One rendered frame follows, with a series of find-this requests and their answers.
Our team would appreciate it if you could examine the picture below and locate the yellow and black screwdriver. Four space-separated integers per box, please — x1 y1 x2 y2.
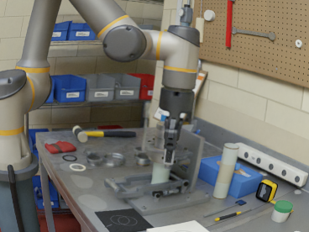
214 210 243 223

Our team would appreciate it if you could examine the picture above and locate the brown pegboard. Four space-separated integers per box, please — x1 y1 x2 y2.
192 0 309 90

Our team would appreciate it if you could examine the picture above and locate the grey toggle hold-down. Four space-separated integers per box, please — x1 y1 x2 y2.
104 171 191 200

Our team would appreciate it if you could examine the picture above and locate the white and blue block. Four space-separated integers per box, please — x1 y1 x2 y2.
153 107 171 122

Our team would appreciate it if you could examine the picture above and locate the grey metal ring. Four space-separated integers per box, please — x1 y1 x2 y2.
134 145 154 167

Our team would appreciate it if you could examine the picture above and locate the grey sight-glass spool fixture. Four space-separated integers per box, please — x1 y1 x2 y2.
124 127 212 217

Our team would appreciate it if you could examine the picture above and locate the grey wrench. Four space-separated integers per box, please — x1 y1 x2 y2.
231 26 277 43

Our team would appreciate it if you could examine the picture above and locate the blue box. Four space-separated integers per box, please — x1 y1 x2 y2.
197 155 264 199

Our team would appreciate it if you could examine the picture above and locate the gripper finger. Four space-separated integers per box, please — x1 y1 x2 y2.
171 117 183 150
163 117 175 166

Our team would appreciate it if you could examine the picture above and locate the grey storage bin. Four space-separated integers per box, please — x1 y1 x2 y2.
83 73 117 103
107 72 142 101

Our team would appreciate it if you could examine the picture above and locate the white ring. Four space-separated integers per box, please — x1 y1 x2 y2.
68 163 87 172

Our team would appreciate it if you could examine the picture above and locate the white round disc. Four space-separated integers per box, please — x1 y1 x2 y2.
203 8 217 23

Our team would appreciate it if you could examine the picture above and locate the black cable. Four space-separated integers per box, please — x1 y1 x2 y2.
7 164 26 232

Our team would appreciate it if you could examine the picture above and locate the red pegboard tool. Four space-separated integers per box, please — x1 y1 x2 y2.
225 0 237 49

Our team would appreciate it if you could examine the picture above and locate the black mat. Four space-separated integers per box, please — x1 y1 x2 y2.
94 208 155 232

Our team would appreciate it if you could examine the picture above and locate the cream tube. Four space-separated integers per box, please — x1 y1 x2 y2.
212 142 240 200

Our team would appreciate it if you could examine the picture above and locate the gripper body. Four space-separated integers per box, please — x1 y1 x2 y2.
159 87 196 120

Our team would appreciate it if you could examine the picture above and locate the grey pick with blue end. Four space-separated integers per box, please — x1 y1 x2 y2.
203 198 248 219

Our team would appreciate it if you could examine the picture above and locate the yellow and black tape measure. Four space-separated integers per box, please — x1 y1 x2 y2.
254 178 280 203

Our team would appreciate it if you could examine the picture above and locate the white jar with green lid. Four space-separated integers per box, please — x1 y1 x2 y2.
270 199 295 224

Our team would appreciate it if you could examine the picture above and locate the white power strip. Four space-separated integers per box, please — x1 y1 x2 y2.
234 141 309 188

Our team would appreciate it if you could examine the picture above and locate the cream handled tool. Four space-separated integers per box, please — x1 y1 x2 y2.
194 0 206 45

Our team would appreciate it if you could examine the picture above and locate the yellow handled mallet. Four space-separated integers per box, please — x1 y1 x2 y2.
71 124 138 144

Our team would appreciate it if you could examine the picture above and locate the red storage bin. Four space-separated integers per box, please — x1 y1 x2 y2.
129 72 155 101

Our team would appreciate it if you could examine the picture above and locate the blue storage bin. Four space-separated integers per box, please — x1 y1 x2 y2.
50 20 73 42
45 78 55 104
28 128 50 160
31 174 60 210
66 22 98 42
51 74 87 103

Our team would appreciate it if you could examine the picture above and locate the red cloth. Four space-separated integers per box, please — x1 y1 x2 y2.
44 140 77 155

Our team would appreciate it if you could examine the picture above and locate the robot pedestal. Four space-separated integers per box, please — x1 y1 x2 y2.
0 167 41 232

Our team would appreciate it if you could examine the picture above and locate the grey V-band clamp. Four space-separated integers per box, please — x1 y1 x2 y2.
85 150 127 168

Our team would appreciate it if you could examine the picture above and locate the grey shelf unit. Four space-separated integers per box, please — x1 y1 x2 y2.
24 19 156 211

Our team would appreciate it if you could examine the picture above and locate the pale green glass tube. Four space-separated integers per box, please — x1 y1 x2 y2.
150 121 172 185

